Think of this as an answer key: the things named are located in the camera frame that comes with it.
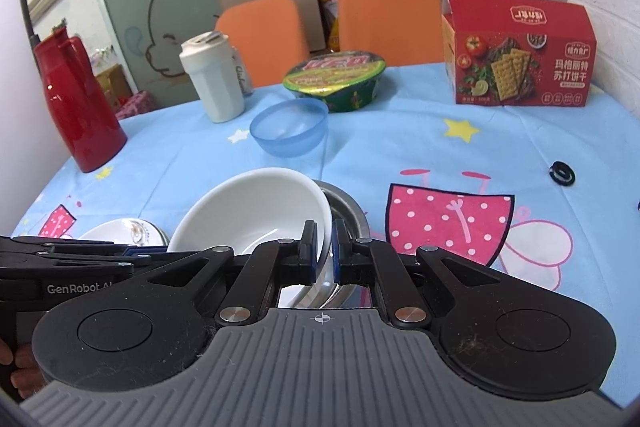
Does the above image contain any small cardboard box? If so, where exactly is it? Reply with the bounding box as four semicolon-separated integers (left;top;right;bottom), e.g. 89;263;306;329
95;64;135;110

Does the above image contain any soda can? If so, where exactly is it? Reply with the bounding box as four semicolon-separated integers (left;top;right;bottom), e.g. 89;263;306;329
231;47;255;98

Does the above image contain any orange chair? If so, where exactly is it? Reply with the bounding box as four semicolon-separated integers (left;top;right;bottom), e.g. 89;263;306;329
338;0;446;68
215;0;311;88

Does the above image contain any person's left hand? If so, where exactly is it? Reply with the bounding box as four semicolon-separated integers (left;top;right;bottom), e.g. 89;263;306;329
0;337;42;404

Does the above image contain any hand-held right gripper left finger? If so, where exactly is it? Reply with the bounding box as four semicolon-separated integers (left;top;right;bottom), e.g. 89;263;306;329
127;220;318;328

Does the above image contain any white ceramic bowl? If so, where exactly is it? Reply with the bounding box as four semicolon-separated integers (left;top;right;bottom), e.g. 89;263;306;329
166;167;333;258

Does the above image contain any white tumbler cup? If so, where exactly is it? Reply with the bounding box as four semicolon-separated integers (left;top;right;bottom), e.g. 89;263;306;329
179;32;246;124

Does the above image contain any green instant noodle bowl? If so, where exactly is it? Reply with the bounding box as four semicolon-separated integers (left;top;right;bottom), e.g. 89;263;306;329
282;51;387;114

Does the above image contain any red thermos jug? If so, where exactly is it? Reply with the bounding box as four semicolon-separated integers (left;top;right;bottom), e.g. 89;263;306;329
33;27;128;174

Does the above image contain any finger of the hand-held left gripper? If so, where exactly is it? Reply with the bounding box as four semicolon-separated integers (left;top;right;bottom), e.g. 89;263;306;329
0;235;167;258
0;256;152;280

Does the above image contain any blue cartoon tablecloth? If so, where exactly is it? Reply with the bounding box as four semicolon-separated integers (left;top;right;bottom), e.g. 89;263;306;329
10;62;640;408

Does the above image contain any red cracker box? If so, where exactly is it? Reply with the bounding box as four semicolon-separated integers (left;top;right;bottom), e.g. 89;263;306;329
441;0;598;108

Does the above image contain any pink wrapped box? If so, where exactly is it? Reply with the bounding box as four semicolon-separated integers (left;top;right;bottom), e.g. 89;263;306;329
114;91;156;120

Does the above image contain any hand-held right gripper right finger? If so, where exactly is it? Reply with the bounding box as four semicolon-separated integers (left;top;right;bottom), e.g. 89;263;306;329
331;219;557;329

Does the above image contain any white plate with flower print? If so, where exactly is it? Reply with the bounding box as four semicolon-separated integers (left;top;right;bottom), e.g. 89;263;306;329
75;217;171;253

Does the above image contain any blue plastic bowl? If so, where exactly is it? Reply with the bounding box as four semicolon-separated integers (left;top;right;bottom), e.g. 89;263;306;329
249;99;329;158

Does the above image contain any stainless steel bowl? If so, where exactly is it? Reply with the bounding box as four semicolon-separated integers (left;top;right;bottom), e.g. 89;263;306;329
277;180;372;309

